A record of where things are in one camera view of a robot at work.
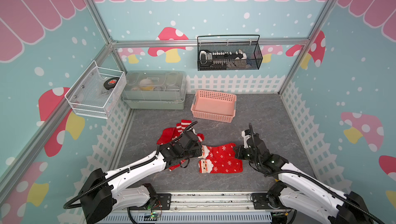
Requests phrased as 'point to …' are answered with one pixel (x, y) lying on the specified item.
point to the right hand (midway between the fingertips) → (232, 148)
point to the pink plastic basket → (214, 106)
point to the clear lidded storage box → (154, 90)
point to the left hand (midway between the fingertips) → (201, 151)
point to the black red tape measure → (111, 82)
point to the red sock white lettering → (168, 135)
